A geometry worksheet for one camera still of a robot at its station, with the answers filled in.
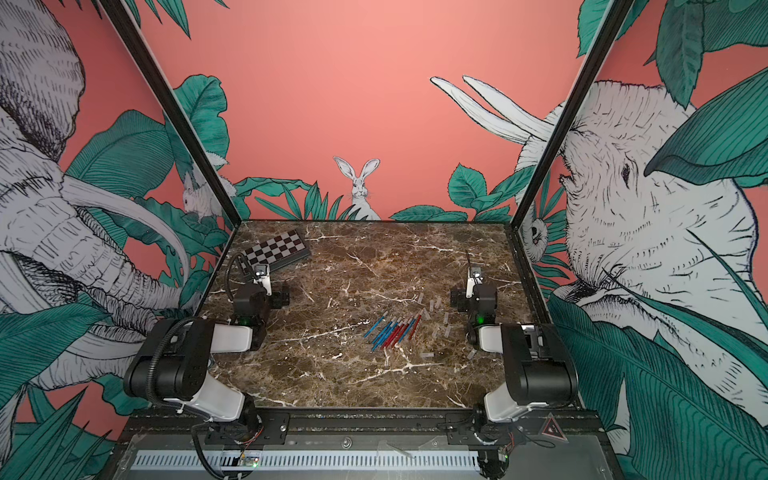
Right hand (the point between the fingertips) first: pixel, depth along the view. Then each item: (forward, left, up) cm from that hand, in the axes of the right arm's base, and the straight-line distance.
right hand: (471, 280), depth 95 cm
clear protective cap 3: (-3, +16, -7) cm, 18 cm away
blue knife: (-13, +31, -7) cm, 35 cm away
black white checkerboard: (+14, +68, -3) cm, 69 cm away
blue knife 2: (-16, +28, -7) cm, 33 cm away
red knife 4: (-13, +18, -7) cm, 23 cm away
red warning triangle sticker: (-41, -16, -8) cm, 44 cm away
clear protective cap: (-22, +15, -8) cm, 27 cm away
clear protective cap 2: (-14, +8, -7) cm, 18 cm away
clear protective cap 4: (-4, +10, -7) cm, 13 cm away
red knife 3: (-16, +23, -7) cm, 29 cm away
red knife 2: (-16, +23, -7) cm, 29 cm away
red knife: (-16, +26, -7) cm, 31 cm away
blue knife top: (-16, +29, -7) cm, 34 cm away
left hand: (-1, +65, +2) cm, 65 cm away
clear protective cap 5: (-21, +1, -8) cm, 23 cm away
